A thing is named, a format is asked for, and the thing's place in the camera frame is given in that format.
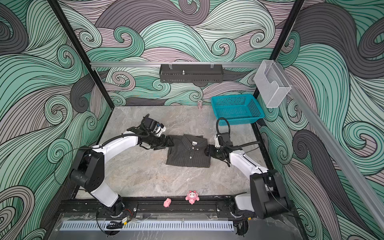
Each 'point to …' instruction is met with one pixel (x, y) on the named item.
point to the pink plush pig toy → (192, 196)
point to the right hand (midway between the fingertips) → (209, 151)
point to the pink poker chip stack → (200, 104)
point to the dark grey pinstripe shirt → (188, 150)
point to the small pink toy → (166, 203)
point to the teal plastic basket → (240, 109)
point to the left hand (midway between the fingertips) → (170, 144)
